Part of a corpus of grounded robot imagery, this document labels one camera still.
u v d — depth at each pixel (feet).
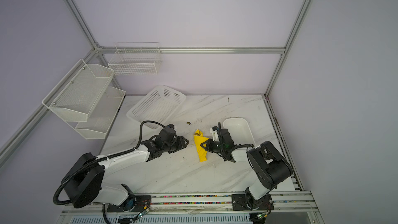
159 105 3.71
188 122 3.43
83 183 1.38
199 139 3.04
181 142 2.50
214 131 2.82
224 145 2.40
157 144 2.12
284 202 2.46
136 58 3.14
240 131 3.27
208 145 2.63
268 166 1.52
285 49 3.05
